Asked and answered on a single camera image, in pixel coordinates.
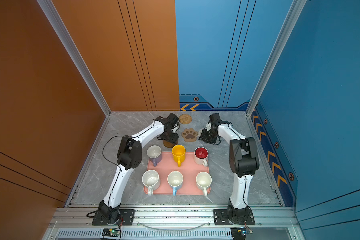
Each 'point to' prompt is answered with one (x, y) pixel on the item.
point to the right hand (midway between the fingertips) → (200, 139)
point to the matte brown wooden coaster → (168, 144)
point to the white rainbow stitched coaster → (199, 131)
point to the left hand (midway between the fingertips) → (173, 139)
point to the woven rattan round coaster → (185, 119)
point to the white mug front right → (203, 180)
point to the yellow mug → (178, 151)
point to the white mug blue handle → (175, 179)
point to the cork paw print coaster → (189, 135)
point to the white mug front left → (151, 179)
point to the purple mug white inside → (154, 153)
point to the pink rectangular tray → (189, 168)
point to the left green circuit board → (110, 232)
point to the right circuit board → (238, 233)
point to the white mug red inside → (200, 155)
